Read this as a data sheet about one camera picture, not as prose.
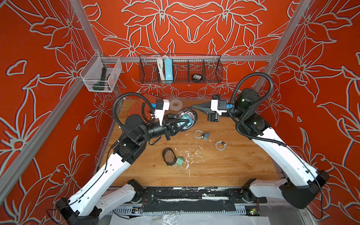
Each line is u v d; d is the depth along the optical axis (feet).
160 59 2.87
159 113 1.54
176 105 3.78
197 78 3.12
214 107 1.37
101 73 2.92
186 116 1.67
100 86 2.60
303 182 1.24
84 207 1.23
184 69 3.20
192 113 1.72
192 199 2.39
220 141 3.04
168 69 2.95
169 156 2.86
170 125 1.56
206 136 3.05
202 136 3.11
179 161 2.73
